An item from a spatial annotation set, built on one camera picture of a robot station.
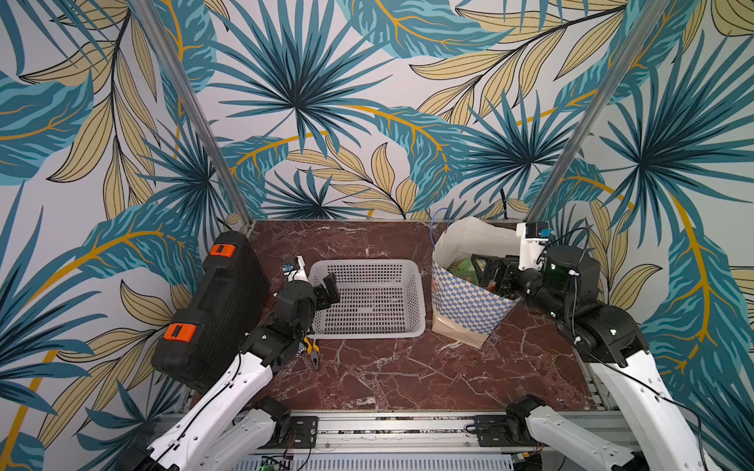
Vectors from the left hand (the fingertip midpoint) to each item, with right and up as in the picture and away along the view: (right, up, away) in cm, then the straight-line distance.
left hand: (320, 282), depth 77 cm
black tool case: (-22, -6, -5) cm, 23 cm away
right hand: (+40, +7, -13) cm, 43 cm away
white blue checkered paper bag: (+38, -8, 0) cm, 39 cm away
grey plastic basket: (+15, -8, +21) cm, 27 cm away
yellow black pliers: (-4, -21, +9) cm, 23 cm away
